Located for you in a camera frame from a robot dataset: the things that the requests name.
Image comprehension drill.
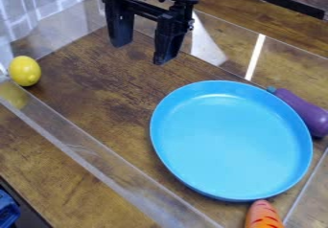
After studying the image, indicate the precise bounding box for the yellow toy lemon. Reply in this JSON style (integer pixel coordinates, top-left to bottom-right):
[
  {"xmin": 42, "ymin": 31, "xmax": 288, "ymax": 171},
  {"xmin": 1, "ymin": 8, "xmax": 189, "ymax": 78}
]
[{"xmin": 8, "ymin": 56, "xmax": 42, "ymax": 86}]

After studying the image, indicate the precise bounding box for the purple toy eggplant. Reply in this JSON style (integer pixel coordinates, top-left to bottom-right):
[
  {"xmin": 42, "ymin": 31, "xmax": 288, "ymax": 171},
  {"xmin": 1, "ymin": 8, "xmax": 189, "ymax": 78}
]
[{"xmin": 266, "ymin": 86, "xmax": 328, "ymax": 138}]

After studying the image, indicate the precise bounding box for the black baseboard strip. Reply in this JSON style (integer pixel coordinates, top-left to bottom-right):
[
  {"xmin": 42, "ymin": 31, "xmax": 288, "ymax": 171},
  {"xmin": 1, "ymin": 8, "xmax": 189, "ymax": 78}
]
[{"xmin": 261, "ymin": 0, "xmax": 325, "ymax": 20}]

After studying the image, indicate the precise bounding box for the blue round plastic tray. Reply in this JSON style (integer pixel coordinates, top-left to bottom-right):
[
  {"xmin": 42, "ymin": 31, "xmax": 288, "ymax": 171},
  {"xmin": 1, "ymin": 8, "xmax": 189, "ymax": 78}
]
[{"xmin": 150, "ymin": 80, "xmax": 313, "ymax": 202}]

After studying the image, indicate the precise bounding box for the clear acrylic barrier wall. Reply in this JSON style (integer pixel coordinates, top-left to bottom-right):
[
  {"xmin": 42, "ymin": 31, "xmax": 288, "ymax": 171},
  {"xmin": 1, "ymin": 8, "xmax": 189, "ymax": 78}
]
[{"xmin": 0, "ymin": 0, "xmax": 328, "ymax": 228}]

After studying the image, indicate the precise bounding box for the blue object at corner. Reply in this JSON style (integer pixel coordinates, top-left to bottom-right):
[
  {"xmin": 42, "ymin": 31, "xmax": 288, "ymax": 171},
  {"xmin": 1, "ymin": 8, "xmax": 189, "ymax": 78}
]
[{"xmin": 0, "ymin": 190, "xmax": 20, "ymax": 228}]

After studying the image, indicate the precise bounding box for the orange toy carrot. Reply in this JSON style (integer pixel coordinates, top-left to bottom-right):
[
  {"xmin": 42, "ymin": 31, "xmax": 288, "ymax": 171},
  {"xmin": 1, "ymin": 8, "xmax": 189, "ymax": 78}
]
[{"xmin": 245, "ymin": 200, "xmax": 284, "ymax": 228}]

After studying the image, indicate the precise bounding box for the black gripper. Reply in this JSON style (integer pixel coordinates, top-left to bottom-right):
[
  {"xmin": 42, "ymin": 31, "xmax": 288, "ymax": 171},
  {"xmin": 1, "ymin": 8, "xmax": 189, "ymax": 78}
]
[{"xmin": 104, "ymin": 0, "xmax": 198, "ymax": 65}]

